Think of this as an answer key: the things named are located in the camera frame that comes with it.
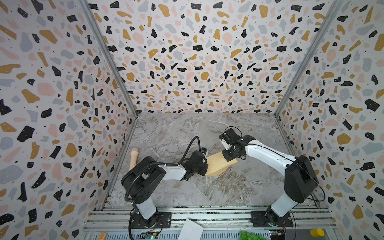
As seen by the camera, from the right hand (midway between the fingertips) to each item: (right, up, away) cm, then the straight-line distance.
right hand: (226, 151), depth 88 cm
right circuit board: (+22, -37, -16) cm, 46 cm away
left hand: (-11, -8, +3) cm, 14 cm away
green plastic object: (+5, -34, -21) cm, 40 cm away
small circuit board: (-38, -37, -17) cm, 56 cm away
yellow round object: (+37, -33, -21) cm, 54 cm away
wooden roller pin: (-57, -3, +7) cm, 58 cm away
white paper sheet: (-19, -33, -20) cm, 43 cm away
